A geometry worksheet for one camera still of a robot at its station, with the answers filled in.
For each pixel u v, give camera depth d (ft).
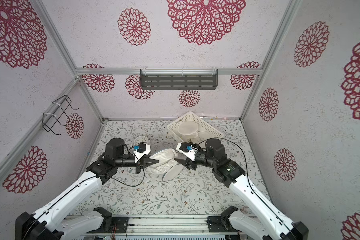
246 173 1.59
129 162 2.01
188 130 3.56
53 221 1.33
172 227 2.40
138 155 1.90
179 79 3.02
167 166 2.41
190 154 1.87
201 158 1.88
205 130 3.60
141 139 3.38
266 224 1.30
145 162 2.05
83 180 1.61
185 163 1.93
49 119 2.39
